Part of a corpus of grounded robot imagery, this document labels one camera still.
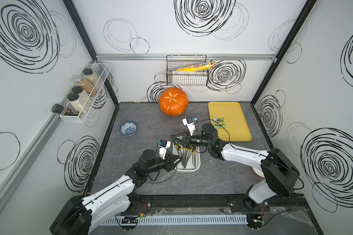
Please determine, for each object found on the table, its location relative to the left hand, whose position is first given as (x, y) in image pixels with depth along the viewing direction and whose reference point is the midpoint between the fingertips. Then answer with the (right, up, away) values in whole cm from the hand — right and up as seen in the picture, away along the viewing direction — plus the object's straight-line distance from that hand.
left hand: (179, 158), depth 75 cm
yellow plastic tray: (+41, +12, +29) cm, 52 cm away
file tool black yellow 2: (+5, 0, +18) cm, 19 cm away
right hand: (-4, +10, -2) cm, 11 cm away
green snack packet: (+29, +18, +33) cm, 48 cm away
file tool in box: (+8, -1, +16) cm, 18 cm away
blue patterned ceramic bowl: (-36, +13, +27) cm, 47 cm away
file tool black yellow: (+2, -1, +18) cm, 19 cm away
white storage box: (+7, -6, +14) cm, 17 cm away
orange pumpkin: (-5, +32, +28) cm, 43 cm away
